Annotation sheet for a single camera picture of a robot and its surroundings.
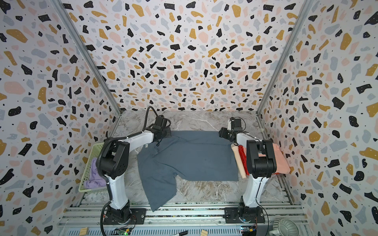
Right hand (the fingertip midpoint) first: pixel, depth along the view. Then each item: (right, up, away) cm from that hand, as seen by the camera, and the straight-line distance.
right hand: (221, 129), depth 101 cm
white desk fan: (+26, -47, -30) cm, 61 cm away
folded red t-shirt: (+13, -14, -6) cm, 20 cm away
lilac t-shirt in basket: (-73, -28, -18) cm, 80 cm away
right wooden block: (-13, -48, -32) cm, 59 cm away
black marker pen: (-23, -48, -32) cm, 62 cm away
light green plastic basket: (-80, -15, -11) cm, 82 cm away
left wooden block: (-70, -47, -32) cm, 90 cm away
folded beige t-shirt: (+9, -15, -6) cm, 18 cm away
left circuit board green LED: (-51, -48, -31) cm, 76 cm away
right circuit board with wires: (+7, -49, -30) cm, 58 cm away
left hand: (-36, 0, -2) cm, 36 cm away
